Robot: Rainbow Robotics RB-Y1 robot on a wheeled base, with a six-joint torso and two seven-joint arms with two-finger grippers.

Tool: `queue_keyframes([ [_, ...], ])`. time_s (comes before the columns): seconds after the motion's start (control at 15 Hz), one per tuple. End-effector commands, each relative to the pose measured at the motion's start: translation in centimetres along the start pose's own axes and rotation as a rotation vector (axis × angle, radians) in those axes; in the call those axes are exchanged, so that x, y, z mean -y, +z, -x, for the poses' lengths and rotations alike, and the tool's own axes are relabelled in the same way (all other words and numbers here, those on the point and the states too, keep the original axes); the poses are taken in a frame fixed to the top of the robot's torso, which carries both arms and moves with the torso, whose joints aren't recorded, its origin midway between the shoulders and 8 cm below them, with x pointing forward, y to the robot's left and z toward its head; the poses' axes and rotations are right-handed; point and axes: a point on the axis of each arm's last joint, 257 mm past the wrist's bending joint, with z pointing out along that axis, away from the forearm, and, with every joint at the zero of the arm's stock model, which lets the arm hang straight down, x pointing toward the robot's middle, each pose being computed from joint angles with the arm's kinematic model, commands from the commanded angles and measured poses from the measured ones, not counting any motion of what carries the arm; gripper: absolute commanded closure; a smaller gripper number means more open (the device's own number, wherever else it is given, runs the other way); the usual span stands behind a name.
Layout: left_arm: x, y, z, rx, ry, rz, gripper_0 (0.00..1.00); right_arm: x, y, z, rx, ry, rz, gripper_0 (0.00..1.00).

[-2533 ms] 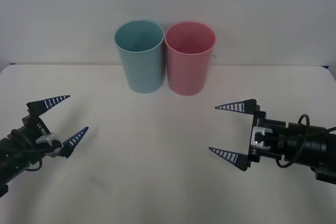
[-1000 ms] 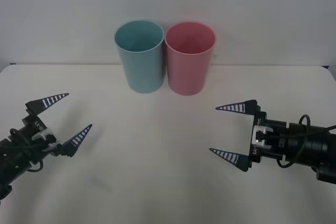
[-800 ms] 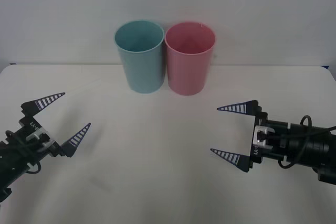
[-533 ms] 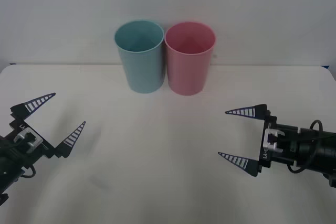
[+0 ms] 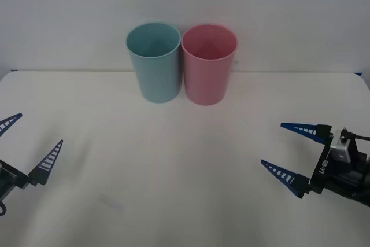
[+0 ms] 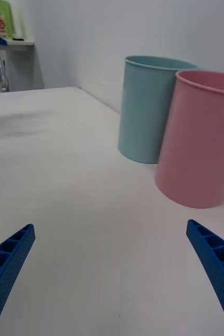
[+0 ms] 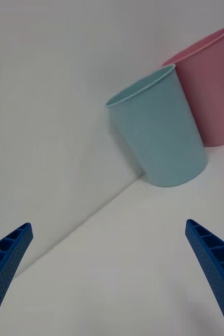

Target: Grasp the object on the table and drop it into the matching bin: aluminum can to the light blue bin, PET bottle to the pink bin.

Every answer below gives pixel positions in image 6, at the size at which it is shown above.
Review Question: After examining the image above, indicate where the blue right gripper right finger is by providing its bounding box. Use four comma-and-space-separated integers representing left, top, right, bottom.
186, 219, 224, 336

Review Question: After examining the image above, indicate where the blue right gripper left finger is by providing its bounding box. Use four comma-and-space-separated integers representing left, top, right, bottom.
0, 223, 36, 336

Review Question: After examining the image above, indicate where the pink waste bin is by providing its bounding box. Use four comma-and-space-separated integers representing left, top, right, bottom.
154, 69, 224, 209

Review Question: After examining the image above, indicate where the pale blue waste bin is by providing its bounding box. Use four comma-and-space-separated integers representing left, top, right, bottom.
118, 55, 199, 164

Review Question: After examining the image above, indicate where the grey shelf table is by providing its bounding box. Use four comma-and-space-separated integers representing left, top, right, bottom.
0, 39, 35, 52

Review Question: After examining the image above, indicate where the green board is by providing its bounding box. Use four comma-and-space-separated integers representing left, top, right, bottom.
0, 0, 27, 39

